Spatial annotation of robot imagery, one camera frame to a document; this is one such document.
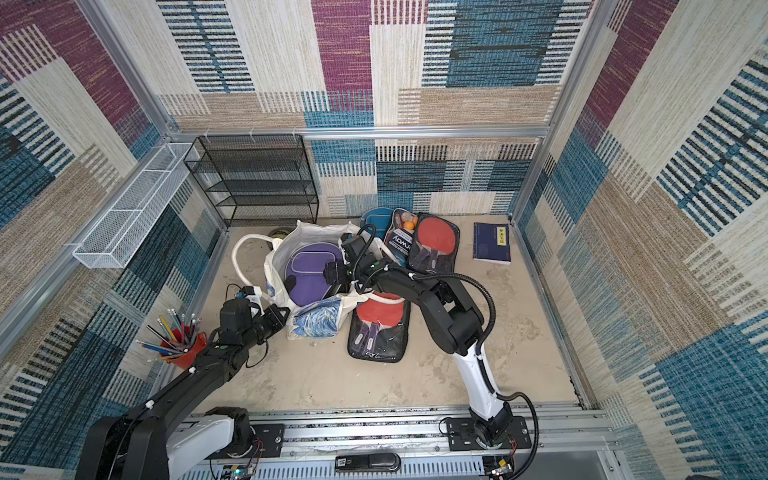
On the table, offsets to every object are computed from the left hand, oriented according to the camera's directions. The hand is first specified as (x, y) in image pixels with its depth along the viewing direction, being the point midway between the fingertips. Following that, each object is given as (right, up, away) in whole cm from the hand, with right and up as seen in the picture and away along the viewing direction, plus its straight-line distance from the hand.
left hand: (291, 309), depth 87 cm
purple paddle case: (+2, +12, +11) cm, 17 cm away
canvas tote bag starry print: (+9, -2, -4) cm, 10 cm away
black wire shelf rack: (-20, +42, +22) cm, 52 cm away
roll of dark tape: (-12, +24, +27) cm, 38 cm away
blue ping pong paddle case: (+25, +29, +28) cm, 48 cm away
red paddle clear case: (+25, -6, +2) cm, 26 cm away
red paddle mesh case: (+45, +19, +21) cm, 53 cm away
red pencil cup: (-27, -8, -7) cm, 29 cm away
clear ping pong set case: (+33, +23, +21) cm, 45 cm away
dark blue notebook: (+66, +19, +25) cm, 73 cm away
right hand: (+14, +10, +10) cm, 20 cm away
